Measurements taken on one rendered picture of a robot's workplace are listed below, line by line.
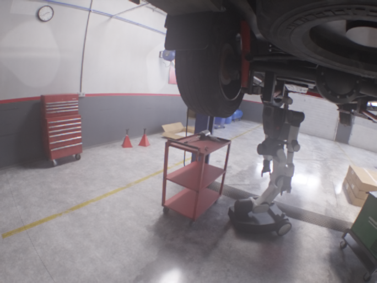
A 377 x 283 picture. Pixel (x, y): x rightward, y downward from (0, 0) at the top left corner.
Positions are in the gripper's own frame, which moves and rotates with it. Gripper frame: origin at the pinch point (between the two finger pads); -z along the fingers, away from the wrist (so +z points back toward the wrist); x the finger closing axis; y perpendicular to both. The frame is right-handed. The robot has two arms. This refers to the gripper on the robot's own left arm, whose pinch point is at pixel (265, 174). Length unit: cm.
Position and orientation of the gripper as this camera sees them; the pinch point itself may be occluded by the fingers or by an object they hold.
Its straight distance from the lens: 238.2
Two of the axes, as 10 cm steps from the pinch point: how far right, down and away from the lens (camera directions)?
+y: -1.4, -2.8, 9.5
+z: -1.0, -9.5, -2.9
